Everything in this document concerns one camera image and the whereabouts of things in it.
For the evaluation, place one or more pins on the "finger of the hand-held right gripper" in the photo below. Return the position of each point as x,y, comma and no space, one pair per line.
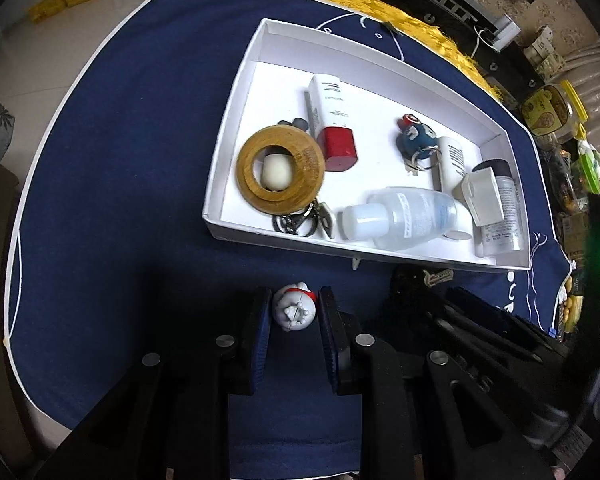
480,337
510,322

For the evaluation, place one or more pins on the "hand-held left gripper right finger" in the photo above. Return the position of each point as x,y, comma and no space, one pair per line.
330,340

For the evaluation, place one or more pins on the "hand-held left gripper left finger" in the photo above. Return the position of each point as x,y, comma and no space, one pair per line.
260,340

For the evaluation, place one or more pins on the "white figurine red scarf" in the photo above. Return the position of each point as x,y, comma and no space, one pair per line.
292,310

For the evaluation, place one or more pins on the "large clear bottle black cap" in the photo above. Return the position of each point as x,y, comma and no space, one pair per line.
505,240

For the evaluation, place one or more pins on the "dark object beige tag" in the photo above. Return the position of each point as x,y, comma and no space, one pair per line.
407,280

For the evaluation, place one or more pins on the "white plastic case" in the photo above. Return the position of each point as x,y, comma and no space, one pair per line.
480,195

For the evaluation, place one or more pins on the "small clear bottle white cap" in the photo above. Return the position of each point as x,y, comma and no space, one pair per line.
410,215

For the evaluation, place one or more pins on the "white tube red cap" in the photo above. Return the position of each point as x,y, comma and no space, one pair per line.
330,110

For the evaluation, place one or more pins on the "white cardboard box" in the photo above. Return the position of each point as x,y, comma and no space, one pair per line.
280,90

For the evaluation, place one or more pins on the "yellow gourd ornaments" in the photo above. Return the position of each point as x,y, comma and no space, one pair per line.
572,305

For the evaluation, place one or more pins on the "blue binder clip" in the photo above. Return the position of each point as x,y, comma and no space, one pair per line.
555,332

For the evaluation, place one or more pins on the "clear jar dark contents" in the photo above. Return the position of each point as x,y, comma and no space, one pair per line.
565,180

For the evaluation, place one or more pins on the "green-lid jar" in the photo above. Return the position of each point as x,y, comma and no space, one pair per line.
594,165

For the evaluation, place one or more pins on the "yellow-lid jar printed label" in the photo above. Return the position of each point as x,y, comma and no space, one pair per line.
550,107

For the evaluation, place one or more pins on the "navy printed mat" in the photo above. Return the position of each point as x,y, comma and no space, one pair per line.
130,160

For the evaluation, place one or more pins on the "cream printed bag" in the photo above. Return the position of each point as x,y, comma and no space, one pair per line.
545,52

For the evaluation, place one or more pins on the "white router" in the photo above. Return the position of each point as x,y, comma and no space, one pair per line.
504,32

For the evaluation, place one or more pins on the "black binder clip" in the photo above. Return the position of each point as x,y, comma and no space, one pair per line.
390,27

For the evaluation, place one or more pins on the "white socket panel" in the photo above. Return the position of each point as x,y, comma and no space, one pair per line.
450,2

